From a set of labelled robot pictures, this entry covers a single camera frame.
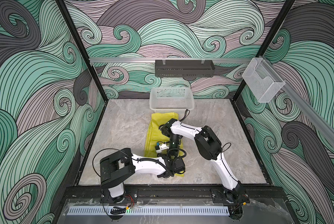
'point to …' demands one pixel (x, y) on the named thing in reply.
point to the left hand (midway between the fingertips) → (158, 158)
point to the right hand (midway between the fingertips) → (172, 163)
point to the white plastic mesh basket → (174, 100)
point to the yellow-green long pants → (155, 136)
